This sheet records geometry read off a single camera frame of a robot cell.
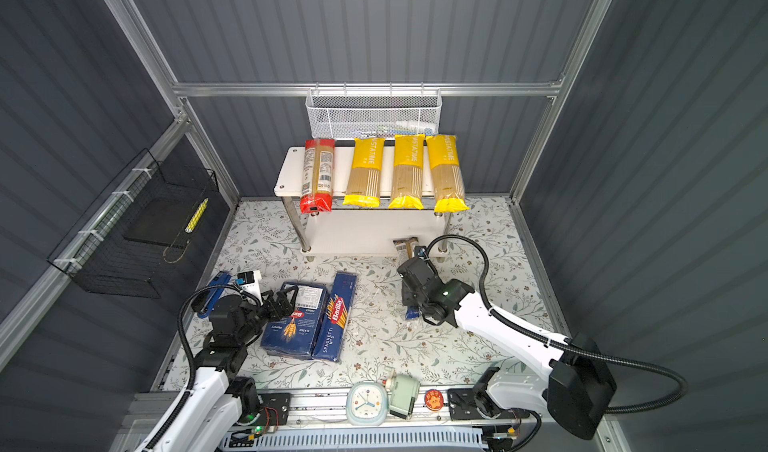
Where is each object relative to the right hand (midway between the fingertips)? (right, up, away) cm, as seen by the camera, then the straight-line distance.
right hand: (414, 286), depth 82 cm
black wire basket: (-71, +13, -11) cm, 73 cm away
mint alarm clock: (-12, -27, -10) cm, 31 cm away
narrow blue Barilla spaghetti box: (-23, -14, 0) cm, 27 cm away
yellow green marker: (-58, +19, -4) cm, 62 cm away
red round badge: (+4, -27, -8) cm, 29 cm away
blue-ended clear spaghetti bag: (-2, +10, +7) cm, 12 cm away
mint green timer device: (-4, -24, -10) cm, 26 cm away
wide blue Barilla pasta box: (-32, -13, -2) cm, 35 cm away
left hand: (-36, -1, 0) cm, 37 cm away
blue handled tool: (-62, -4, +12) cm, 64 cm away
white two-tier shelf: (-20, +15, +19) cm, 32 cm away
